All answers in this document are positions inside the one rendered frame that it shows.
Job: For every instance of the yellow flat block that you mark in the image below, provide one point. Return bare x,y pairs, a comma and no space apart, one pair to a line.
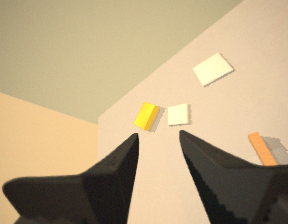
146,116

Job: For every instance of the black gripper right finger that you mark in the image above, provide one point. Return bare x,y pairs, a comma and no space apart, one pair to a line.
232,190

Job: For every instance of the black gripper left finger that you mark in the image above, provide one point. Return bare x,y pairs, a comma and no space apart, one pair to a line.
101,194

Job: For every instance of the orange flat bar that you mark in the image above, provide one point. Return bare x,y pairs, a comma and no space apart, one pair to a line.
261,149

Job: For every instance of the cream flat pad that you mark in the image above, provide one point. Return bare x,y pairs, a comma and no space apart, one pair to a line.
178,115

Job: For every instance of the white flat rectangular slab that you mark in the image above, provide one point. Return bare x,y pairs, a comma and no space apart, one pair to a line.
212,69

